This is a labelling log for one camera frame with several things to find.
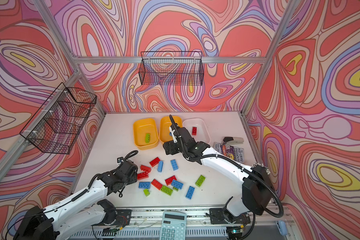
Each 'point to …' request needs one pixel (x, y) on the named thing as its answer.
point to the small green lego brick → (146, 192)
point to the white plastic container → (197, 128)
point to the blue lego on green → (177, 184)
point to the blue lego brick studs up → (174, 164)
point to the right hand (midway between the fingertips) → (171, 146)
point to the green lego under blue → (175, 189)
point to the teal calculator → (173, 226)
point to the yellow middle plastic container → (165, 123)
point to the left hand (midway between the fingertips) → (133, 175)
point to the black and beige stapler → (232, 140)
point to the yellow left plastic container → (140, 127)
